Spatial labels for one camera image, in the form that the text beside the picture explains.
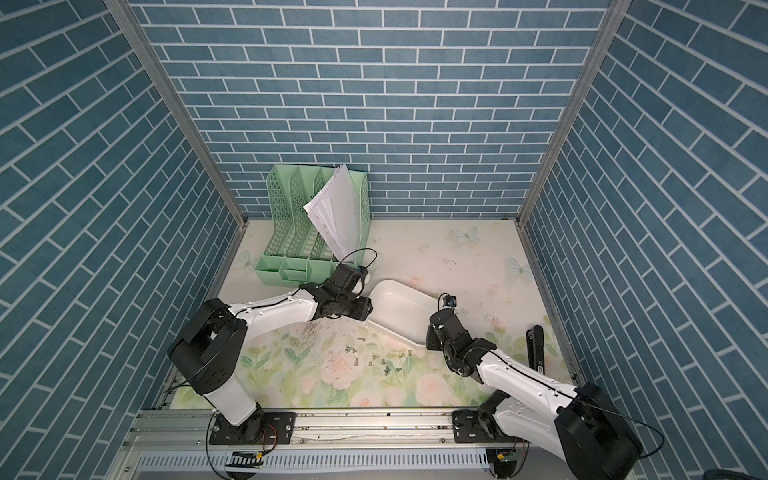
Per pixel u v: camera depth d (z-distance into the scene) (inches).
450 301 30.4
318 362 33.4
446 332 25.7
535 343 33.3
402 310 37.9
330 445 28.4
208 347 18.3
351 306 31.2
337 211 36.7
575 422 16.2
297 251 42.7
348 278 28.4
